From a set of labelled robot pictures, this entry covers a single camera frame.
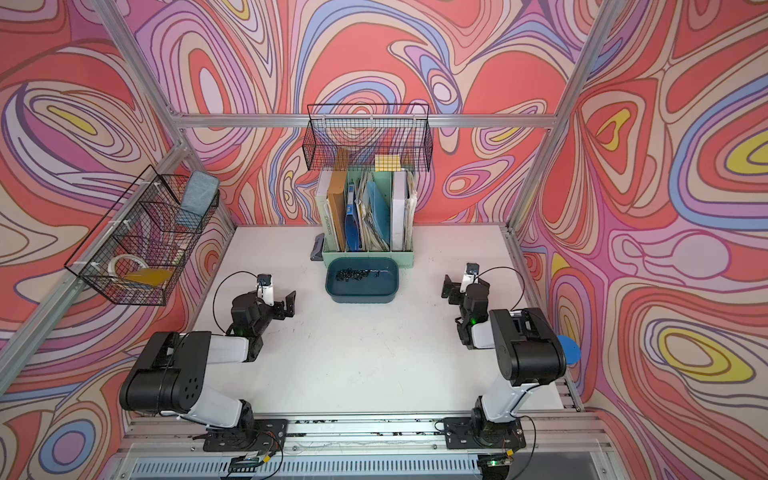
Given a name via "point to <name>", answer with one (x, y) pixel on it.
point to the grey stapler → (317, 252)
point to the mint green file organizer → (384, 180)
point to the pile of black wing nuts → (348, 274)
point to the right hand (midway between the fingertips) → (462, 282)
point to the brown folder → (338, 203)
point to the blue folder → (352, 234)
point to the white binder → (399, 195)
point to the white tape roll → (112, 265)
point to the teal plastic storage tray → (363, 280)
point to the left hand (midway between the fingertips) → (281, 291)
